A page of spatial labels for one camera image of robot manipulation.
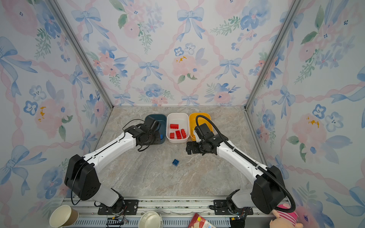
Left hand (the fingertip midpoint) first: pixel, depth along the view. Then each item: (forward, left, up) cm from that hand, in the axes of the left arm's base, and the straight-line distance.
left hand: (158, 138), depth 85 cm
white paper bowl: (-39, +1, -13) cm, 41 cm away
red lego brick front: (+17, -8, -11) cm, 22 cm away
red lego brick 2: (+10, -15, -12) cm, 22 cm away
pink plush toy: (-39, -62, -7) cm, 74 cm away
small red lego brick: (+10, -7, -12) cm, 17 cm away
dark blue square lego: (-10, -10, -12) cm, 19 cm away
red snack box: (-40, -22, -10) cm, 47 cm away
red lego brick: (+11, -11, -12) cm, 19 cm away
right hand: (-6, -21, -1) cm, 21 cm away
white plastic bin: (+25, -14, -12) cm, 31 cm away
